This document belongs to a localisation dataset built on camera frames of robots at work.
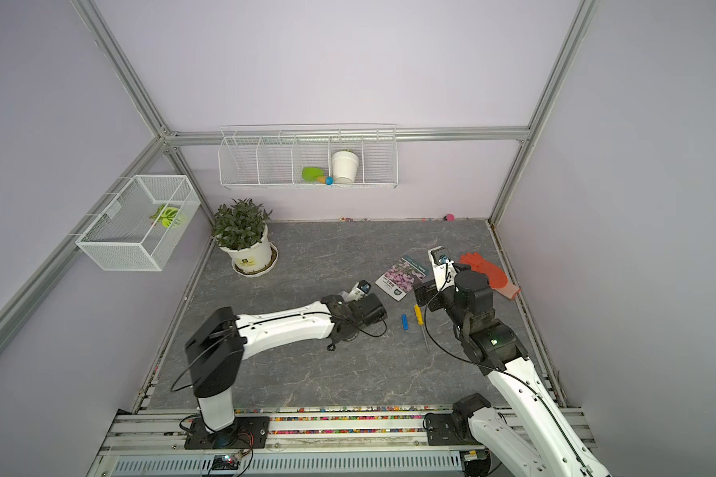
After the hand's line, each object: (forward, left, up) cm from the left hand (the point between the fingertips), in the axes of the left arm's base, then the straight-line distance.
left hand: (338, 311), depth 85 cm
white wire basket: (+22, +54, +17) cm, 60 cm away
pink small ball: (+46, -46, -10) cm, 66 cm away
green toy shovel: (+44, +8, +16) cm, 47 cm away
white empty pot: (+39, -4, +22) cm, 45 cm away
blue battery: (0, -20, -9) cm, 22 cm away
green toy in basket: (+22, +45, +20) cm, 54 cm away
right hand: (+1, -25, +18) cm, 31 cm away
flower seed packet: (+15, -20, -9) cm, 26 cm away
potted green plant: (+25, +29, +9) cm, 39 cm away
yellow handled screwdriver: (+1, -25, -8) cm, 26 cm away
